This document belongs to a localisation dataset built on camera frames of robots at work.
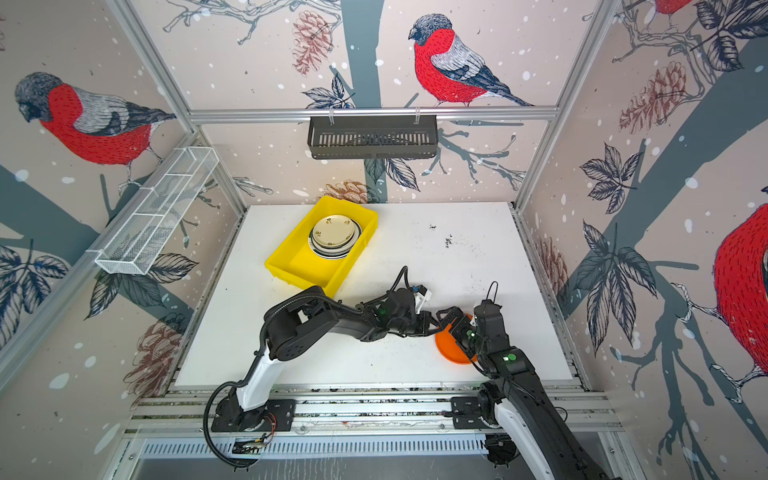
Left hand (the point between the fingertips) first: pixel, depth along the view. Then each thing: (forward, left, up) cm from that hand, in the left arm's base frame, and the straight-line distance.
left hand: (449, 328), depth 85 cm
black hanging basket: (+62, +24, +24) cm, 70 cm away
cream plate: (+36, +39, +1) cm, 53 cm away
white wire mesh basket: (+22, +80, +27) cm, 87 cm away
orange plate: (-5, 0, 0) cm, 5 cm away
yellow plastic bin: (+26, +52, -3) cm, 58 cm away
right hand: (+2, +1, +4) cm, 4 cm away
